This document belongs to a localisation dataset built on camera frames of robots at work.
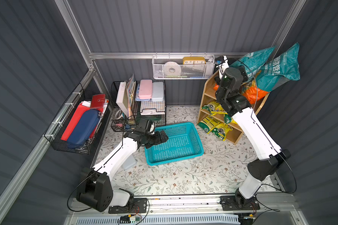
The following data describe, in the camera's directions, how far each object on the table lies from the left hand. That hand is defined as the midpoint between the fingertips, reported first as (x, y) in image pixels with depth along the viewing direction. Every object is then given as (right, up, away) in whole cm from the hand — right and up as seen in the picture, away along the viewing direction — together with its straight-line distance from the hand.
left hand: (163, 140), depth 82 cm
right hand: (+38, +35, -17) cm, 54 cm away
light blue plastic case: (-21, -15, +3) cm, 26 cm away
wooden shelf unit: (+34, +13, +11) cm, 38 cm away
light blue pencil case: (-5, +32, +17) cm, 37 cm away
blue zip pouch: (-37, +8, -16) cm, 41 cm away
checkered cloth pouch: (-7, +20, +9) cm, 23 cm away
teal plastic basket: (+14, -5, +17) cm, 22 cm away
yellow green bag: (+33, +10, +22) cm, 41 cm away
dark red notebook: (-37, +23, -4) cm, 43 cm away
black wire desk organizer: (-21, +25, +14) cm, 36 cm away
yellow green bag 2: (+40, +5, +17) cm, 44 cm away
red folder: (-45, +13, -10) cm, 48 cm away
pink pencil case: (-13, +34, +15) cm, 39 cm away
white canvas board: (-27, +25, +7) cm, 37 cm away
